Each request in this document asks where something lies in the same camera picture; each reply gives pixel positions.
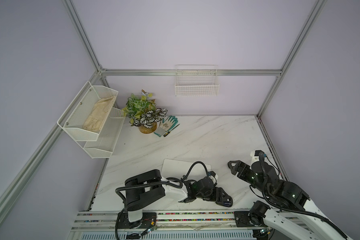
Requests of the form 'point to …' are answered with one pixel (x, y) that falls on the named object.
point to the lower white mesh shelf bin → (102, 148)
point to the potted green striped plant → (142, 111)
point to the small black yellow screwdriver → (168, 132)
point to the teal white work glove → (166, 125)
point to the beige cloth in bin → (100, 110)
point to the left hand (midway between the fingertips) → (224, 198)
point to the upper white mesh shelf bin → (84, 117)
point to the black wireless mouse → (226, 201)
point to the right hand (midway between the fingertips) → (234, 167)
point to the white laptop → (172, 168)
